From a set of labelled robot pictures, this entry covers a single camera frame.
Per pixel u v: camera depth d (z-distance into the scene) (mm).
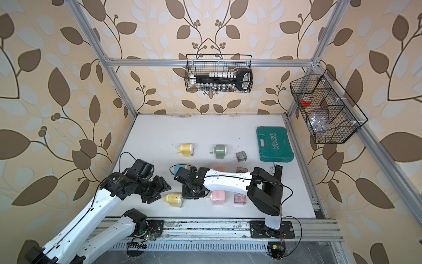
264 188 484
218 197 770
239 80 843
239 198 829
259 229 736
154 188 652
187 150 937
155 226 748
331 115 728
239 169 927
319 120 729
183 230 752
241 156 990
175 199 757
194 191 575
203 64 912
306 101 806
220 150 924
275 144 987
